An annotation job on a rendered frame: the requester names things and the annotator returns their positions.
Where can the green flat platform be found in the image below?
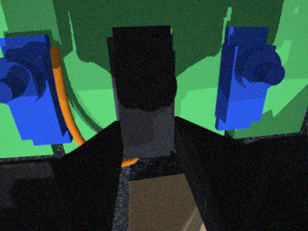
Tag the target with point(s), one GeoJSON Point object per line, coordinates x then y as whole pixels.
{"type": "Point", "coordinates": [241, 66]}

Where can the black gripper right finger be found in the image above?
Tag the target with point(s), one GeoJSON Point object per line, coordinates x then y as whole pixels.
{"type": "Point", "coordinates": [228, 178]}

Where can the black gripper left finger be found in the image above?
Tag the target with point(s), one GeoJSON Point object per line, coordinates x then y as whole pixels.
{"type": "Point", "coordinates": [79, 190]}

